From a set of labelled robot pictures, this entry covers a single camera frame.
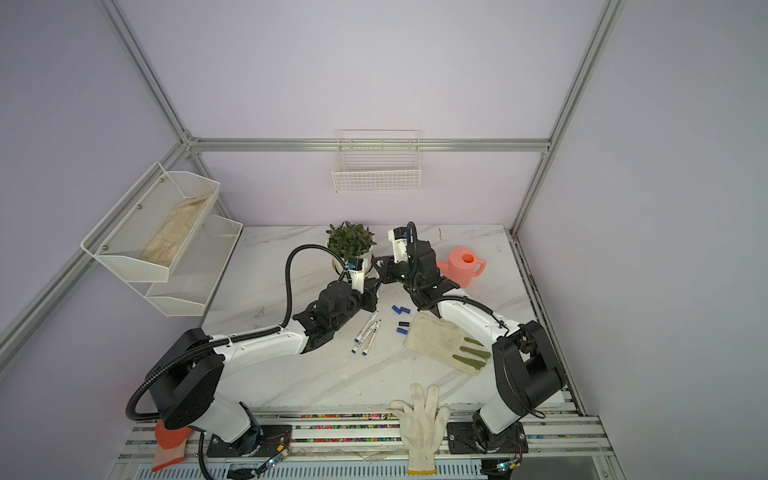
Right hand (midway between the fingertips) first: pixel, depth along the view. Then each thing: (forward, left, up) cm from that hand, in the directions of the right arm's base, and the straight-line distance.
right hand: (372, 259), depth 82 cm
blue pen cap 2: (-2, -10, -24) cm, 26 cm away
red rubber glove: (-42, +49, -22) cm, 68 cm away
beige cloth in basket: (-2, +53, +8) cm, 54 cm away
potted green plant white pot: (+12, +8, -5) cm, 15 cm away
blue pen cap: (-2, -7, -23) cm, 24 cm away
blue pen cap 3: (-10, -8, -23) cm, 26 cm away
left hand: (-4, -2, -4) cm, 6 cm away
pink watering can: (+8, -28, -13) cm, 32 cm away
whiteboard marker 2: (-13, +1, -22) cm, 26 cm away
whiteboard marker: (-16, +6, -22) cm, 28 cm away
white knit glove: (-37, -14, -24) cm, 46 cm away
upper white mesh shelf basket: (+2, +60, +9) cm, 60 cm away
